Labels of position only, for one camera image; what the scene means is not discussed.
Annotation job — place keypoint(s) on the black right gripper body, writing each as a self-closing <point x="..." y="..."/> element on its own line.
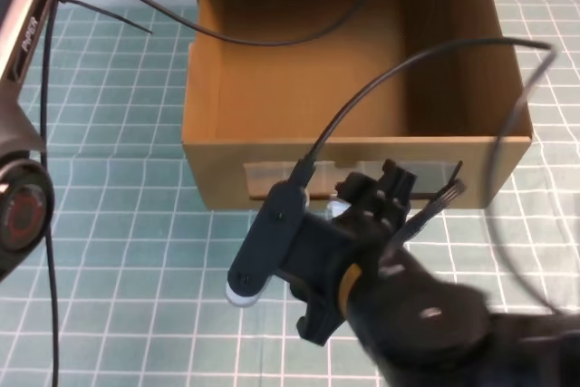
<point x="323" y="250"/>

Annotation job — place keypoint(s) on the white drawer handle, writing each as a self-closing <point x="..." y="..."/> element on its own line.
<point x="336" y="207"/>

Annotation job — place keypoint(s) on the brown shoebox drawer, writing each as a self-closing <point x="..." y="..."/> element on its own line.
<point x="255" y="104"/>

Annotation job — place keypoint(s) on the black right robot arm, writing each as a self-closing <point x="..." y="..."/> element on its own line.
<point x="418" y="329"/>

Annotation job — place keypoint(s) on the cyan checkered tablecloth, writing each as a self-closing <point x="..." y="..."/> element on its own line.
<point x="141" y="263"/>

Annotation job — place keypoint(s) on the black zip tie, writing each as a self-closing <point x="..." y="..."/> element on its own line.
<point x="442" y="199"/>

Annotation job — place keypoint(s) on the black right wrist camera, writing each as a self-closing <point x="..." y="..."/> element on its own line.
<point x="266" y="243"/>

